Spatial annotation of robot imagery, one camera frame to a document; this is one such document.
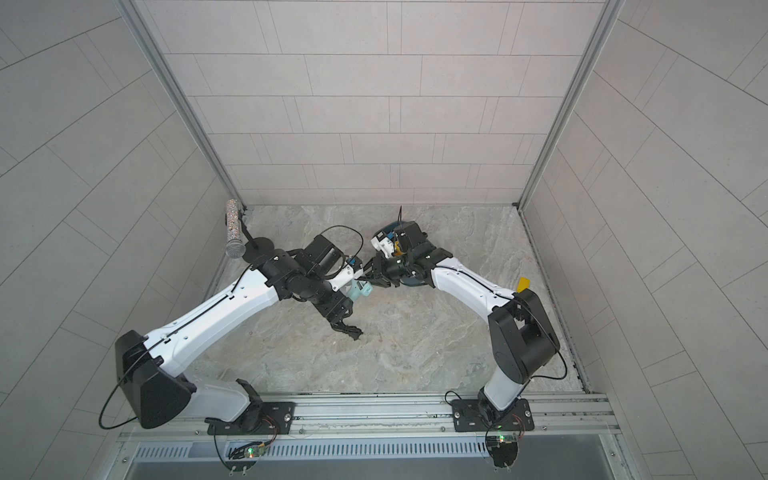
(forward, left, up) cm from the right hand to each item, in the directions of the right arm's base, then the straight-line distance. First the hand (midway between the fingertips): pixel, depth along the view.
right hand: (361, 278), depth 77 cm
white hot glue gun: (+7, -6, +5) cm, 11 cm away
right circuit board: (-36, -31, -19) cm, 51 cm away
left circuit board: (-34, +27, -15) cm, 46 cm away
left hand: (-5, +3, -3) cm, 7 cm away
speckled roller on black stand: (+11, +33, +5) cm, 35 cm away
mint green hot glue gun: (-3, +1, +1) cm, 4 cm away
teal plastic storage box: (+28, -7, -12) cm, 31 cm away
